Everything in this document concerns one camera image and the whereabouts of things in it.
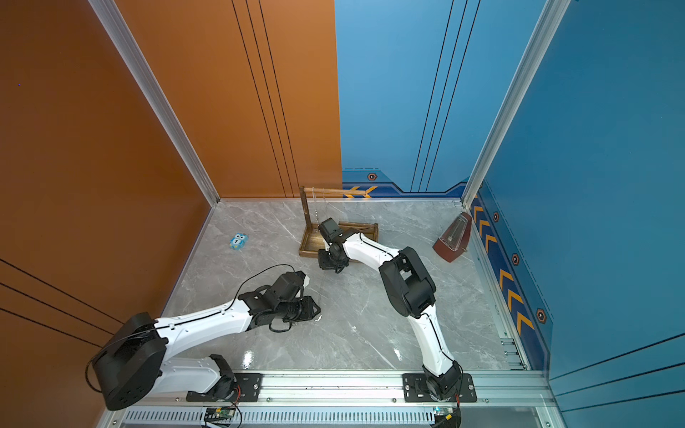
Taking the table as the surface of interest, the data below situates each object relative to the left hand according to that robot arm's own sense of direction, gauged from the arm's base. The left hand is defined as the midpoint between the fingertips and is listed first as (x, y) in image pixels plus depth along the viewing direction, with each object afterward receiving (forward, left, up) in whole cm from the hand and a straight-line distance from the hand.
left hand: (321, 307), depth 84 cm
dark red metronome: (+23, -46, +4) cm, 52 cm away
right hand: (+17, +1, -3) cm, 17 cm away
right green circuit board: (-26, -36, -7) cm, 45 cm away
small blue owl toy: (+28, +36, -4) cm, 46 cm away
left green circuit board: (-27, +26, -7) cm, 39 cm away
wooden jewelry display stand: (+30, +7, -6) cm, 31 cm away
